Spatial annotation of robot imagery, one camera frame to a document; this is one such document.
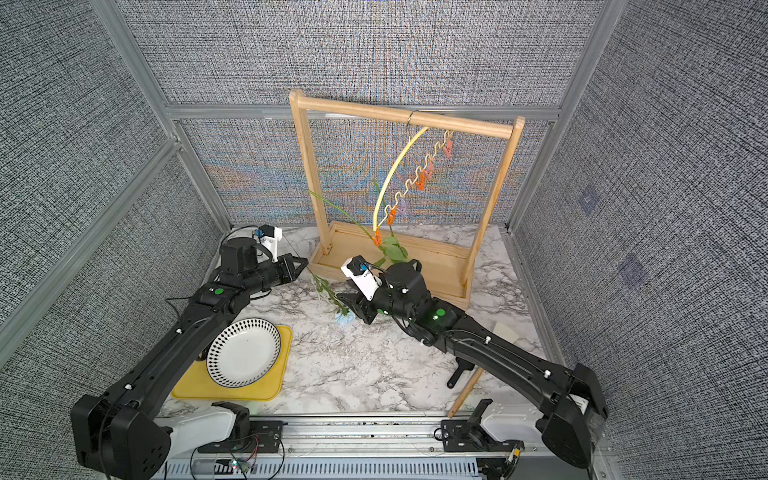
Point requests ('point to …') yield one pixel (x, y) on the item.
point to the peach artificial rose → (348, 217)
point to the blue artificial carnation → (344, 316)
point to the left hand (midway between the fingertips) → (313, 258)
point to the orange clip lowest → (377, 239)
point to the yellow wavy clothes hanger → (377, 225)
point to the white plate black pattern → (244, 353)
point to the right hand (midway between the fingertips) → (344, 281)
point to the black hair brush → (463, 365)
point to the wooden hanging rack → (449, 266)
